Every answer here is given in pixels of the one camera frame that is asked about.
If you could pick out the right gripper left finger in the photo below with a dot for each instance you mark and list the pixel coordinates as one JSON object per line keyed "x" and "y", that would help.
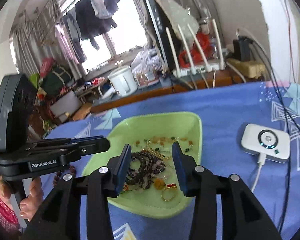
{"x": 58, "y": 217}

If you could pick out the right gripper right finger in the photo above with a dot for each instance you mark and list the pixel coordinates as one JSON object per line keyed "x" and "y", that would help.
{"x": 243, "y": 216}

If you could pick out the pile of mixed jewelry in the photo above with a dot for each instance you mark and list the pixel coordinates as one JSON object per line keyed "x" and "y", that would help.
{"x": 151, "y": 163}

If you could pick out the person's left hand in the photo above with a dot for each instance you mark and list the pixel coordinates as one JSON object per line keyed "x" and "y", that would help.
{"x": 29, "y": 205}

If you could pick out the blue patterned bed sheet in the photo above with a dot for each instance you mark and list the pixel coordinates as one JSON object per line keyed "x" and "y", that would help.
{"x": 224, "y": 113}

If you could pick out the white portable wifi device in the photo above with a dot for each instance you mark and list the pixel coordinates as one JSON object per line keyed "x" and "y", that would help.
{"x": 274, "y": 143}

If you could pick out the dark green duffel bag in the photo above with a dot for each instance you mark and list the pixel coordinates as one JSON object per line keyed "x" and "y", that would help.
{"x": 55, "y": 80}

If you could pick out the green plastic basket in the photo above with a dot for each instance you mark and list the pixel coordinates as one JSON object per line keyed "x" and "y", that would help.
{"x": 151, "y": 188}

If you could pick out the grey curtain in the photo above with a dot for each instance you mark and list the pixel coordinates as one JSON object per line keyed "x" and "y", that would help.
{"x": 42, "y": 38}

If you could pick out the white enamel mug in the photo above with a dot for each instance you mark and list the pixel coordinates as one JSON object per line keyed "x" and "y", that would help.
{"x": 123, "y": 81}

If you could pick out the wooden desk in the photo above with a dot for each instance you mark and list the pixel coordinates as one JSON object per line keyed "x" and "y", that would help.
{"x": 222, "y": 78}

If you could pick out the hanging dark clothes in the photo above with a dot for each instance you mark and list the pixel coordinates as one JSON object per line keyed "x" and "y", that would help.
{"x": 87, "y": 20}

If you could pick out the white wifi router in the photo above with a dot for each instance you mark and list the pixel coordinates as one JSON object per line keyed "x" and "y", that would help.
{"x": 203, "y": 57}

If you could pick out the plastic bag of snacks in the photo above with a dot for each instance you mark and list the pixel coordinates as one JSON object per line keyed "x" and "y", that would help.
{"x": 145, "y": 67}

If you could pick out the power strip with plugs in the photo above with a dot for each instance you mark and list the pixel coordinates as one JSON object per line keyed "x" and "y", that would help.
{"x": 243, "y": 60}

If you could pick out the gold ring red stone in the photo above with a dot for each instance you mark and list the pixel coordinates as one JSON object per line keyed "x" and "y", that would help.
{"x": 169, "y": 192}

